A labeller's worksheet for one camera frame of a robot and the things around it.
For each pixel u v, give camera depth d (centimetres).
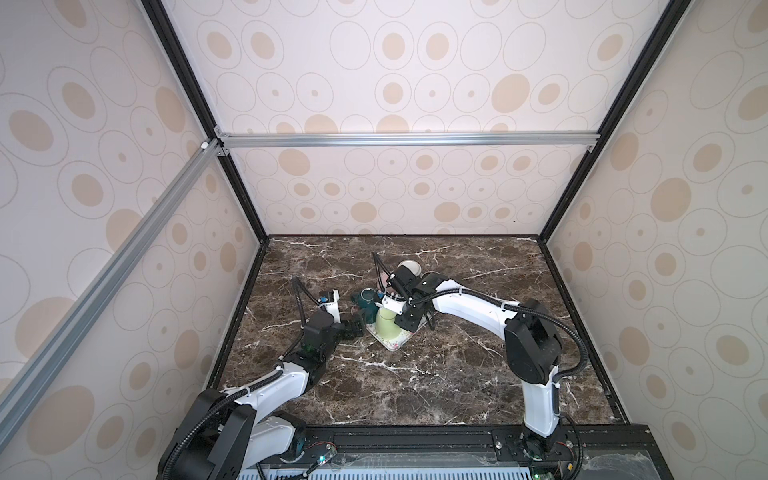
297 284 106
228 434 42
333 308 76
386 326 86
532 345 50
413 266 102
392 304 80
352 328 77
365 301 90
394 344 90
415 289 66
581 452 71
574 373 49
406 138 92
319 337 64
